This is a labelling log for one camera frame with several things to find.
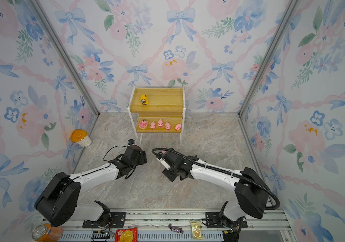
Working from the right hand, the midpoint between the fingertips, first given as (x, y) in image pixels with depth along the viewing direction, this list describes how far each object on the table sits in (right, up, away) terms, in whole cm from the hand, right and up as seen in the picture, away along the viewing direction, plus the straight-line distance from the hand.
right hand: (169, 169), depth 83 cm
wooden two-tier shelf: (-7, +32, -6) cm, 33 cm away
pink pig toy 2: (-5, +25, +7) cm, 27 cm away
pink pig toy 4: (+5, +24, +6) cm, 25 cm away
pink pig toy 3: (-1, +24, +7) cm, 25 cm away
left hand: (-16, +7, +8) cm, 19 cm away
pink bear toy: (-16, +25, +6) cm, 30 cm away
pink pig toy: (-10, +24, +7) cm, 27 cm away
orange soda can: (-50, -20, -21) cm, 58 cm away
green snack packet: (+13, -25, -13) cm, 31 cm away
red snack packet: (-19, -26, -14) cm, 35 cm away
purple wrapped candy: (+3, -25, -12) cm, 28 cm away
